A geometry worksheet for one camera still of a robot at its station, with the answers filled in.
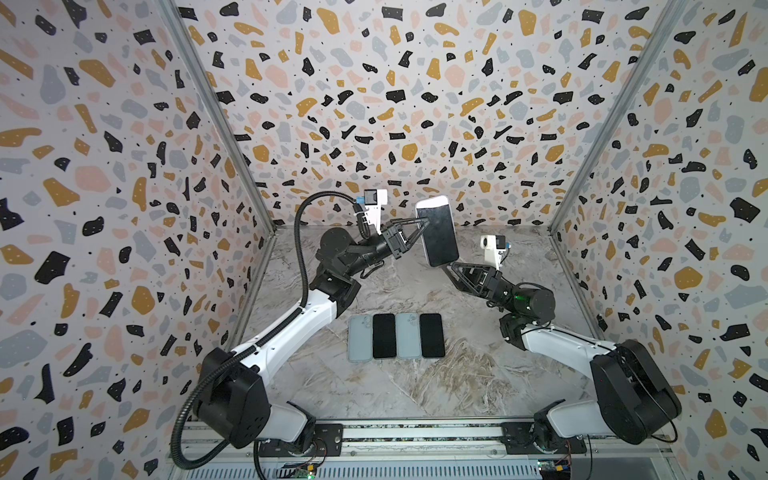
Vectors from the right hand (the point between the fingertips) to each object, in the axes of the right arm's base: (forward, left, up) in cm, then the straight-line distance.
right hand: (449, 272), depth 61 cm
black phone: (+5, +1, -38) cm, 38 cm away
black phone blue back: (+1, +15, -37) cm, 40 cm away
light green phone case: (+3, +23, -39) cm, 45 cm away
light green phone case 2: (+4, +8, -39) cm, 40 cm away
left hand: (+6, +4, +8) cm, 11 cm away
